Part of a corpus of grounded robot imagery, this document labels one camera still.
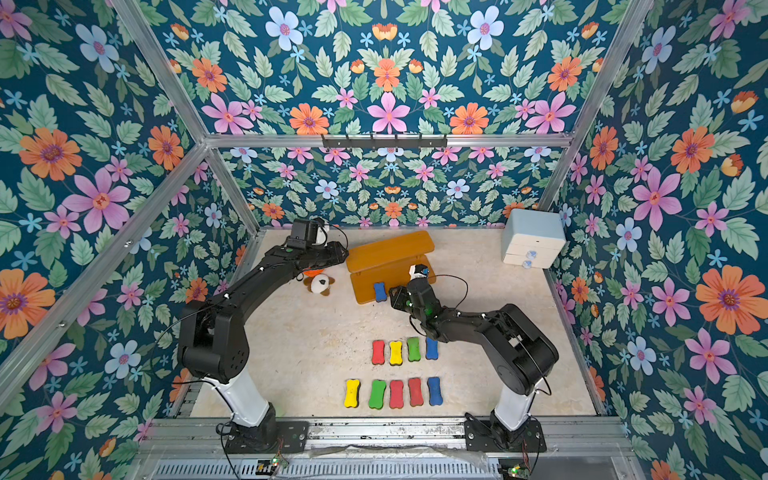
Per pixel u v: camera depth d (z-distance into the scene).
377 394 0.80
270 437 0.66
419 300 0.72
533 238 0.99
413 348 0.88
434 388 0.80
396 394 0.80
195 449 0.73
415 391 0.80
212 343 0.47
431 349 0.88
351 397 0.79
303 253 0.69
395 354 0.86
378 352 0.88
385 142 0.92
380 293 0.98
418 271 0.84
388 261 0.99
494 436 0.64
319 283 1.01
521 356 0.48
